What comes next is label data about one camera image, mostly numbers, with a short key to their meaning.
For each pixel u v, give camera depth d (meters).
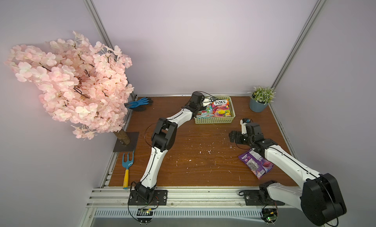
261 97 0.98
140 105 1.13
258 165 0.81
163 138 0.61
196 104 0.82
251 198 0.73
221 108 1.03
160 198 0.73
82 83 0.58
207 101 0.92
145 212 0.72
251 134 0.66
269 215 0.70
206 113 0.98
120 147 0.92
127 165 0.84
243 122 0.78
